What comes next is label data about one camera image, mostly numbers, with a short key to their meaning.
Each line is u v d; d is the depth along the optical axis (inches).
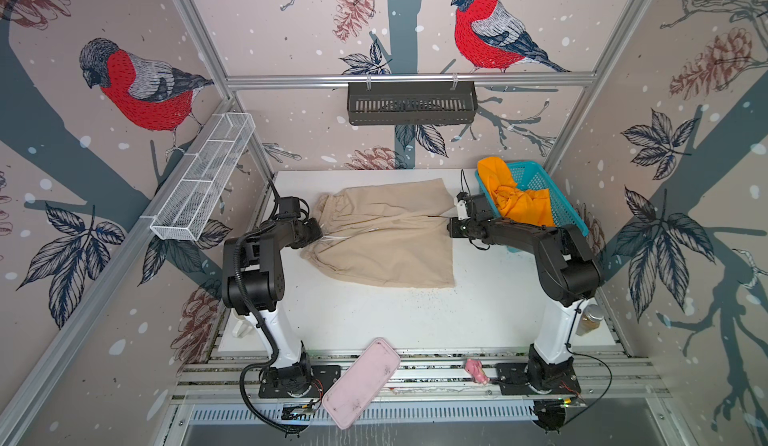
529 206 39.5
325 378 28.8
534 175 43.6
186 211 28.0
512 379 28.8
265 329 21.5
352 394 27.7
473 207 32.1
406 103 41.8
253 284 19.6
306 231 35.4
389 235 38.5
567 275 20.4
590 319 29.3
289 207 32.2
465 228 34.8
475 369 28.6
